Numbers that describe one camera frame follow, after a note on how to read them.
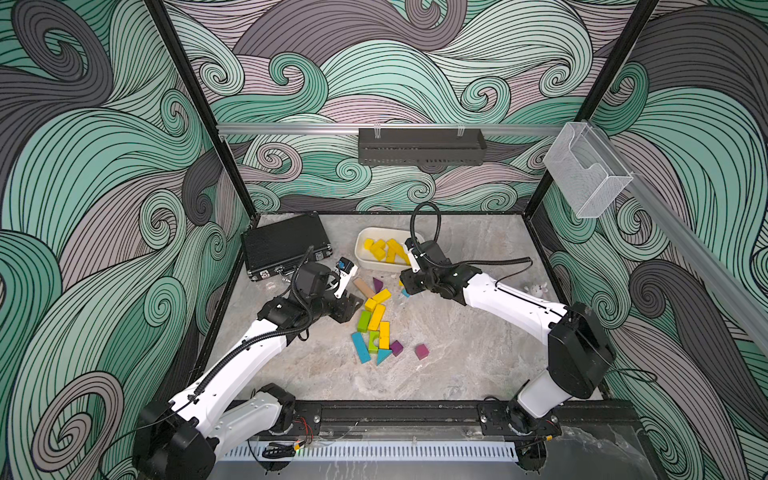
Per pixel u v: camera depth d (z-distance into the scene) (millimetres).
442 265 656
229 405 449
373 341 853
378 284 976
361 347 846
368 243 1091
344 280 682
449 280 610
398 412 760
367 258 1055
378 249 1069
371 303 923
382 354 836
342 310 678
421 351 840
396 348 835
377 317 906
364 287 986
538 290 893
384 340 859
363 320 896
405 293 795
